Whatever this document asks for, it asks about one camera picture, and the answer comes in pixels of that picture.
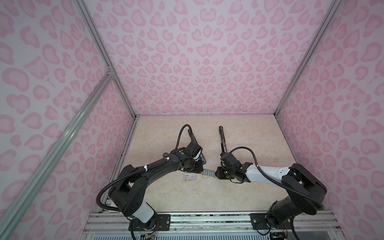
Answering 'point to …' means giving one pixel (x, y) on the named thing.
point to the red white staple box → (189, 176)
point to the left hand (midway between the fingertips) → (202, 167)
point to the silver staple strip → (208, 172)
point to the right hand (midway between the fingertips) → (216, 173)
